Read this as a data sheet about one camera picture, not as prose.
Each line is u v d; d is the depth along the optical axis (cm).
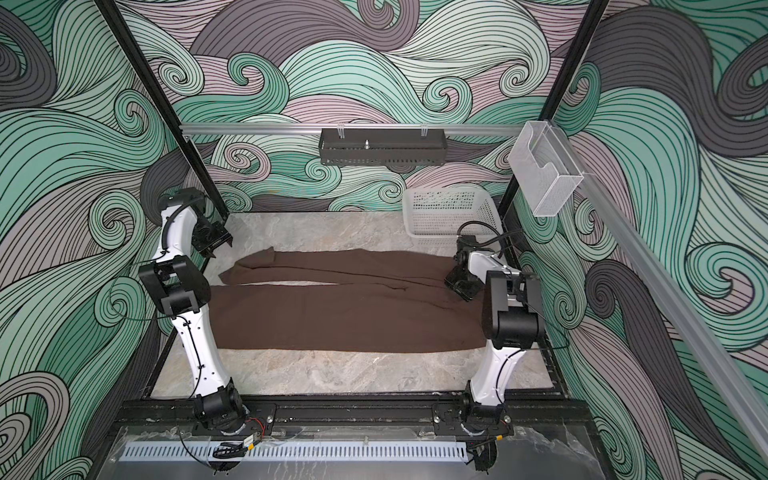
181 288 61
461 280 79
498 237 93
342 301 93
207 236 80
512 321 50
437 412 74
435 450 70
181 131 95
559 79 83
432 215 119
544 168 78
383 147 96
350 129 93
